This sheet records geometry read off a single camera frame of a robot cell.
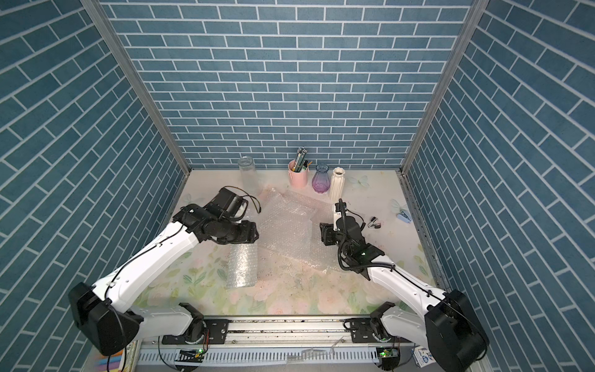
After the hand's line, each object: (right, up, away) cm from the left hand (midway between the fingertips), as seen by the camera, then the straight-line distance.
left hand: (256, 238), depth 76 cm
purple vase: (+23, +20, +29) cm, 42 cm away
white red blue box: (+52, -35, -7) cm, 63 cm away
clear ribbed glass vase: (-9, +23, +27) cm, 37 cm away
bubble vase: (-2, -7, -7) cm, 10 cm away
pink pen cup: (+12, +21, +35) cm, 42 cm away
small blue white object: (+60, +4, +26) cm, 65 cm away
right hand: (+25, +3, +9) cm, 27 cm away
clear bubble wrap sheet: (+9, 0, +23) cm, 25 cm away
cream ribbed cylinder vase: (+30, +19, +23) cm, 42 cm away
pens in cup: (+14, +28, +32) cm, 45 cm away
